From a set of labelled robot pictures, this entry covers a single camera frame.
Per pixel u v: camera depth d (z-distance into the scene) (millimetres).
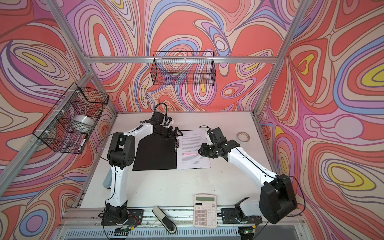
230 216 721
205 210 735
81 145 719
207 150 729
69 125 712
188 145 1011
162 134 895
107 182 796
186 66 957
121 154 586
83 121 728
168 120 947
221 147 594
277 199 407
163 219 688
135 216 733
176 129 930
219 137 640
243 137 1048
